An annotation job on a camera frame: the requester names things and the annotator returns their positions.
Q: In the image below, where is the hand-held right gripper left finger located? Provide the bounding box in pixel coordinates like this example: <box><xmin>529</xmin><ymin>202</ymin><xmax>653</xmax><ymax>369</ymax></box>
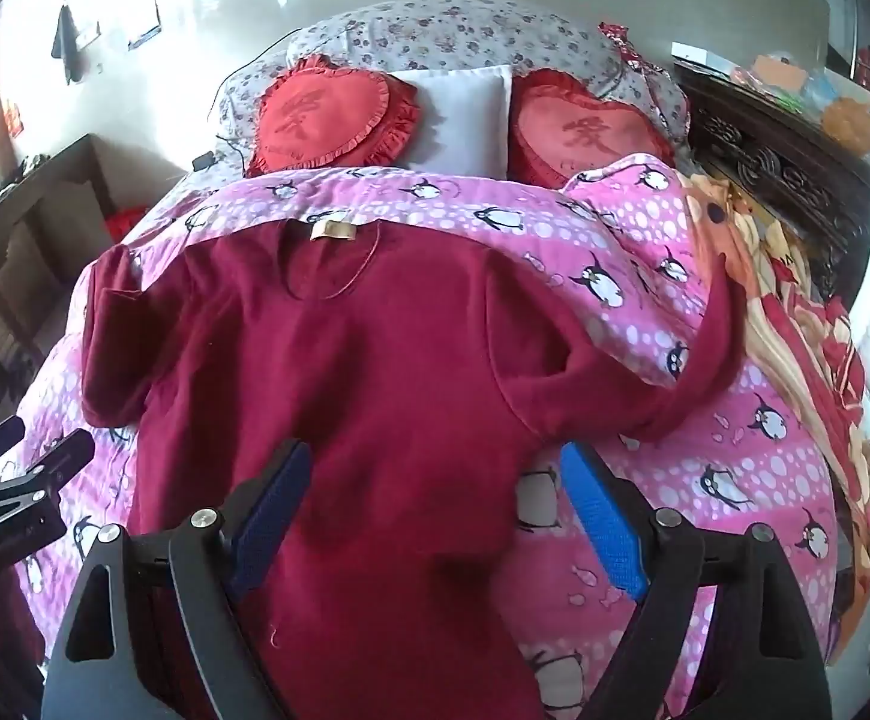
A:
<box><xmin>40</xmin><ymin>437</ymin><xmax>314</xmax><ymax>720</ymax></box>

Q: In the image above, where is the red heart-shaped cushion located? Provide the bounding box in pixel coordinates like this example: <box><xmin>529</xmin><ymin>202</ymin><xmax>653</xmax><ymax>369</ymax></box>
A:
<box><xmin>506</xmin><ymin>67</ymin><xmax>680</xmax><ymax>188</ymax></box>
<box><xmin>246</xmin><ymin>56</ymin><xmax>421</xmax><ymax>177</ymax></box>

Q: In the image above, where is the black cable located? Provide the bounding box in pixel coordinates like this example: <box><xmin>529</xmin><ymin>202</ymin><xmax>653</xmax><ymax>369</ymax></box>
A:
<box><xmin>210</xmin><ymin>15</ymin><xmax>353</xmax><ymax>173</ymax></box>

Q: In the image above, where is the maroon fleece sweater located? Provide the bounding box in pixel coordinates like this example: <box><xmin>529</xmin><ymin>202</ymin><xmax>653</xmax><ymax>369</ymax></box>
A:
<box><xmin>81</xmin><ymin>219</ymin><xmax>743</xmax><ymax>720</ymax></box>

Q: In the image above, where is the dark carved wooden furniture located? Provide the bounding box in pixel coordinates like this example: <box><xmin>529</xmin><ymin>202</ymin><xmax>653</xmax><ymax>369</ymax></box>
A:
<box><xmin>671</xmin><ymin>60</ymin><xmax>870</xmax><ymax>301</ymax></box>

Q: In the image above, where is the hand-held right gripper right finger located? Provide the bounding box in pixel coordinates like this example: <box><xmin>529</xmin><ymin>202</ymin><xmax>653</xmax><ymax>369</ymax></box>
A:
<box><xmin>559</xmin><ymin>440</ymin><xmax>835</xmax><ymax>720</ymax></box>

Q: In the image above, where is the red plastic container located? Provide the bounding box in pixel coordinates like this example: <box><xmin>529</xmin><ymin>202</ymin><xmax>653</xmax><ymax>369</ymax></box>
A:
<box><xmin>105</xmin><ymin>204</ymin><xmax>155</xmax><ymax>245</ymax></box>

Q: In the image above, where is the white pillow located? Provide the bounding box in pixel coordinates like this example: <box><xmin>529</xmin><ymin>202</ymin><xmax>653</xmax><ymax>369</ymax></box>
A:
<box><xmin>388</xmin><ymin>64</ymin><xmax>515</xmax><ymax>177</ymax></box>

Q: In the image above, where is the dark wooden desk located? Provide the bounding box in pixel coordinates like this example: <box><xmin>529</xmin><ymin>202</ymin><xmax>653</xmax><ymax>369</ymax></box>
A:
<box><xmin>0</xmin><ymin>133</ymin><xmax>132</xmax><ymax>391</ymax></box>

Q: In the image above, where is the dark hanging cloth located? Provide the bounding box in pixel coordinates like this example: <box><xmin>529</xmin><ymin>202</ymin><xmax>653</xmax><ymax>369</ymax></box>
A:
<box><xmin>51</xmin><ymin>4</ymin><xmax>83</xmax><ymax>87</ymax></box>

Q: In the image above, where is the orange red printed blanket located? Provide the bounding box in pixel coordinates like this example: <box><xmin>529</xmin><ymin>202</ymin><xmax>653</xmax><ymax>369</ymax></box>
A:
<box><xmin>679</xmin><ymin>165</ymin><xmax>870</xmax><ymax>661</ymax></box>

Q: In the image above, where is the pink penguin print blanket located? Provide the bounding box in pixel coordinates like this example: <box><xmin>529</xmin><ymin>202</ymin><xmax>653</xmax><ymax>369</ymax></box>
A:
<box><xmin>11</xmin><ymin>154</ymin><xmax>841</xmax><ymax>720</ymax></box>

